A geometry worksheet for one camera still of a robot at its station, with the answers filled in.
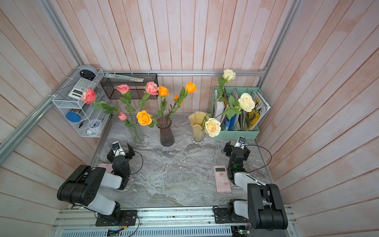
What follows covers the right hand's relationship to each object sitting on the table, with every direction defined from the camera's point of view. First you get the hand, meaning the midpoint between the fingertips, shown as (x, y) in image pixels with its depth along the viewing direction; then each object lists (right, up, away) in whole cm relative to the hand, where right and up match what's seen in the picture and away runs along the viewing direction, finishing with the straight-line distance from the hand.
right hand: (237, 142), depth 89 cm
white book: (-11, +21, +1) cm, 24 cm away
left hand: (-72, -3, +1) cm, 72 cm away
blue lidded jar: (-92, +15, -11) cm, 94 cm away
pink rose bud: (-66, +15, -12) cm, 68 cm away
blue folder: (-3, +12, +8) cm, 15 cm away
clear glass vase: (-65, +6, +6) cm, 65 cm away
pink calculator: (-10, -21, -3) cm, 24 cm away
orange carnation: (-35, +24, -9) cm, 44 cm away
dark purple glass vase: (-46, +2, +17) cm, 49 cm away
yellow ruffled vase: (-24, +14, +5) cm, 28 cm away
